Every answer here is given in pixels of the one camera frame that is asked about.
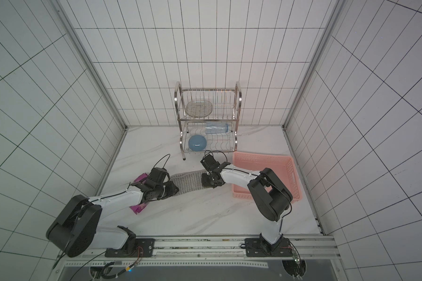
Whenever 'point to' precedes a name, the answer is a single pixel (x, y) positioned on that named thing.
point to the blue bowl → (197, 143)
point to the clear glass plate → (198, 108)
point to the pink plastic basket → (282, 165)
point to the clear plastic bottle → (213, 127)
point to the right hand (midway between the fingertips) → (200, 185)
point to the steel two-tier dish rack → (208, 118)
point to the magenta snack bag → (138, 178)
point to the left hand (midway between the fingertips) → (175, 193)
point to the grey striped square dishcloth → (189, 182)
